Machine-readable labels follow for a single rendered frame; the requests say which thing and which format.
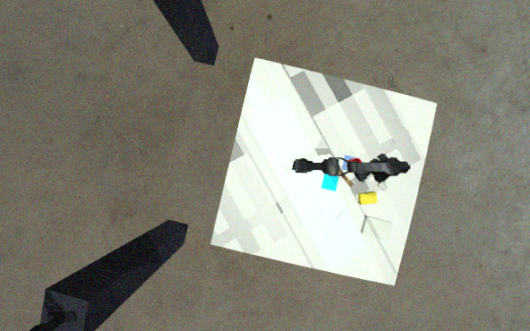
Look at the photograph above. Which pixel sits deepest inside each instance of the tan wooden bar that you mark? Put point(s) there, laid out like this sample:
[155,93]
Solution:
[345,178]

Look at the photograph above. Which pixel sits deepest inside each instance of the yellow block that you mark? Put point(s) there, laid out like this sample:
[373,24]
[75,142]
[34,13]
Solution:
[366,198]

